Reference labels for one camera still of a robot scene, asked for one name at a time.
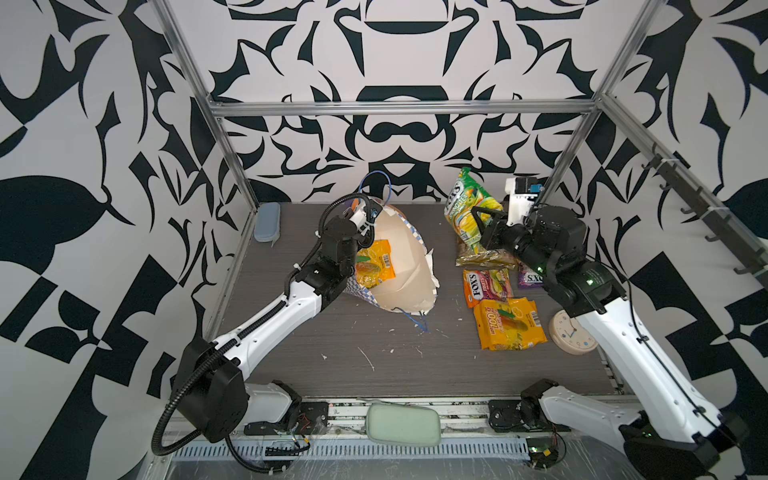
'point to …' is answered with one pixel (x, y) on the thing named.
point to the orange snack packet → (488, 284)
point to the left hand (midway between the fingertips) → (340, 206)
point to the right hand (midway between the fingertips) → (477, 206)
